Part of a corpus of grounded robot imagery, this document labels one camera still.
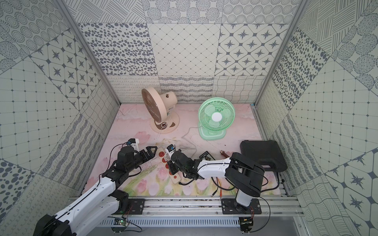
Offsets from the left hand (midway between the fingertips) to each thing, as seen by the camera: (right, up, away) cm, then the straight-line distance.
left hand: (150, 147), depth 83 cm
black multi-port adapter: (+34, -8, +8) cm, 35 cm away
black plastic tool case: (+68, -4, +5) cm, 69 cm away
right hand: (+11, -10, +2) cm, 15 cm away
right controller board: (+51, -35, -11) cm, 63 cm away
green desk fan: (+38, +18, -1) cm, 42 cm away
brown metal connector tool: (+45, -7, +10) cm, 46 cm away
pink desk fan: (+6, +22, -1) cm, 23 cm away
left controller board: (-11, -35, -13) cm, 39 cm away
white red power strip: (+15, -17, -1) cm, 23 cm away
